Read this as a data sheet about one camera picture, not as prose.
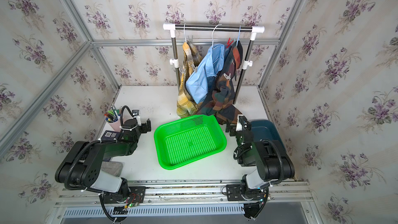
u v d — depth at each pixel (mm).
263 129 973
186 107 796
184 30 638
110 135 928
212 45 706
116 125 891
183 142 905
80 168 435
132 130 700
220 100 700
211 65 741
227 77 638
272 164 439
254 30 637
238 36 956
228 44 837
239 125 771
